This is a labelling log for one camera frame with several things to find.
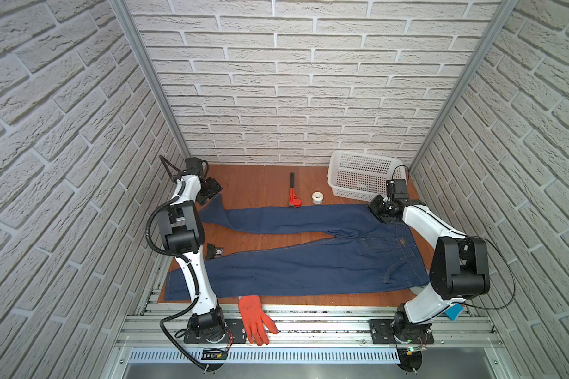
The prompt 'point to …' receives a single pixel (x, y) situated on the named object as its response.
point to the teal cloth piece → (454, 311)
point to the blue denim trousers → (365, 250)
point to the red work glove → (254, 319)
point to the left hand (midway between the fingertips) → (214, 188)
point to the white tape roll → (317, 197)
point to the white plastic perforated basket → (363, 176)
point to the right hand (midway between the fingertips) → (368, 205)
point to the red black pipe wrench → (293, 200)
